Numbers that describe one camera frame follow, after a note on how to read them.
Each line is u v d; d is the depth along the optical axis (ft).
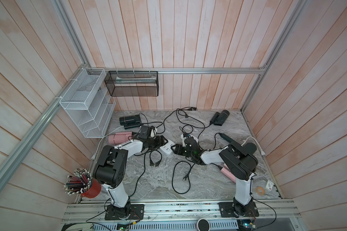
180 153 2.83
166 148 3.12
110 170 1.58
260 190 2.67
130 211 2.39
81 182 2.39
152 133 2.79
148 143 2.50
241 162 1.71
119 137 3.12
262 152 3.24
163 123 3.63
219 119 3.63
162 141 2.82
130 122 3.53
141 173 2.88
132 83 3.38
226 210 2.40
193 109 4.02
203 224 2.16
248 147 3.13
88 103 2.34
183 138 2.84
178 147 2.82
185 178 2.75
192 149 2.50
